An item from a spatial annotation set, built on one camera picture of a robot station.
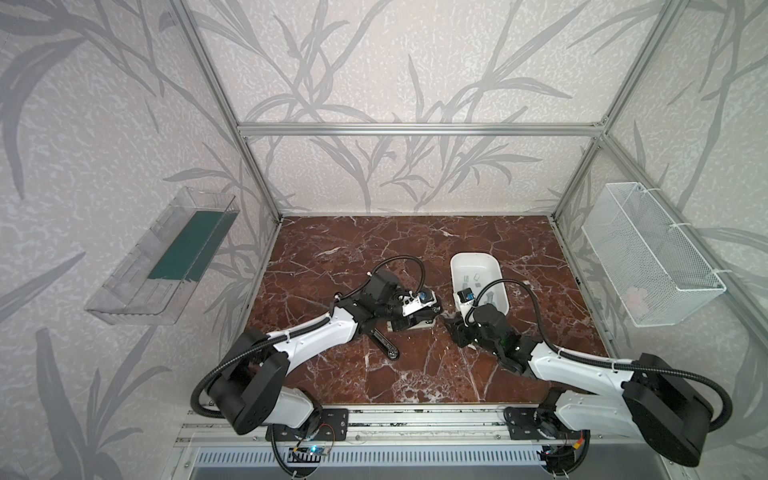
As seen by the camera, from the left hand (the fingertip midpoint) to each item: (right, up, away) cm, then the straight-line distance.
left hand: (422, 298), depth 83 cm
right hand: (+8, -3, +3) cm, 9 cm away
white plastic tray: (+20, +6, +19) cm, 28 cm away
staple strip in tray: (+20, +4, +21) cm, 29 cm away
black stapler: (-11, -14, +1) cm, 17 cm away
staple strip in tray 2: (+17, +3, +20) cm, 26 cm away
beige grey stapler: (+2, -10, +8) cm, 12 cm away
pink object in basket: (+53, +2, -10) cm, 54 cm away
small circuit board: (-29, -36, -11) cm, 48 cm away
